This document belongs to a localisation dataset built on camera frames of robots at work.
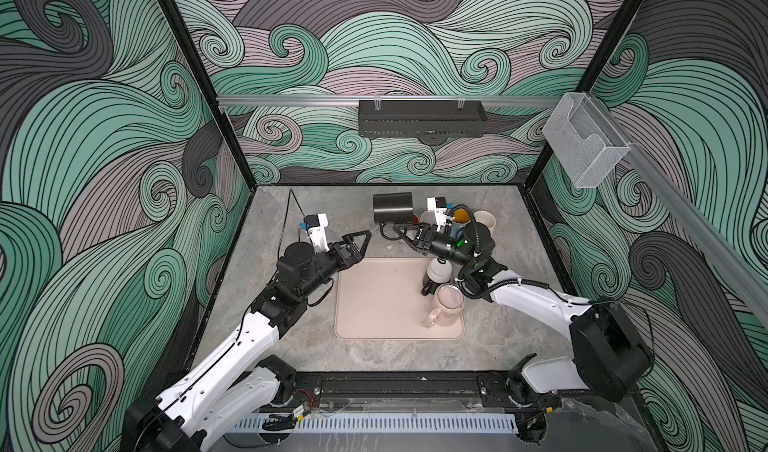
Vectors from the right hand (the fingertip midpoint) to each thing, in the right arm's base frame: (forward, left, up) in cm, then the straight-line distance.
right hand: (395, 231), depth 70 cm
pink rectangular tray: (-6, +3, -28) cm, 28 cm away
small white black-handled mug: (0, -14, -20) cm, 25 cm away
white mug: (+21, -32, -22) cm, 44 cm away
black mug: (+4, +1, +4) cm, 6 cm away
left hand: (-1, +7, -1) cm, 7 cm away
